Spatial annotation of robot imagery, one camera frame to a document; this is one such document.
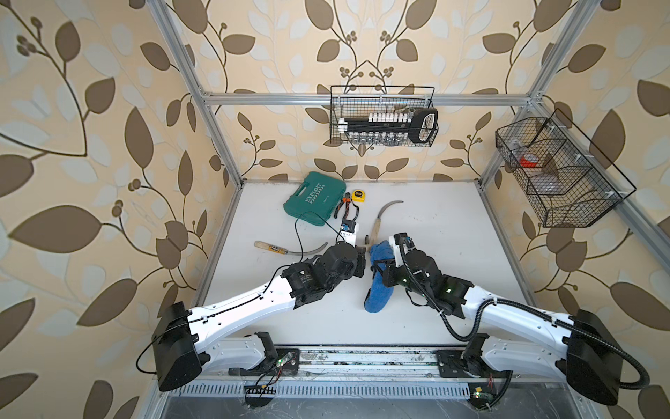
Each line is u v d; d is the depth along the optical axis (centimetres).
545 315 45
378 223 105
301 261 59
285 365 74
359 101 91
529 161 81
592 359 40
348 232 63
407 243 68
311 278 54
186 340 40
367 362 75
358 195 115
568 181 73
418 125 84
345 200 112
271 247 98
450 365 73
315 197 109
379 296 74
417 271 58
